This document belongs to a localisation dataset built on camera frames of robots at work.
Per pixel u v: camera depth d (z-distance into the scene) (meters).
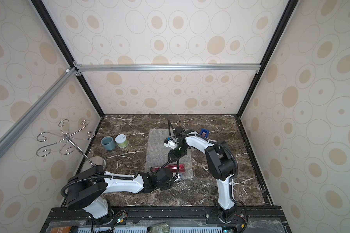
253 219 0.73
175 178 0.71
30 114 0.62
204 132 1.00
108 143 0.99
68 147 0.62
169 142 0.85
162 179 0.65
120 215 0.73
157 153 0.97
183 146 0.79
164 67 0.89
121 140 0.98
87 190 0.43
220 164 0.52
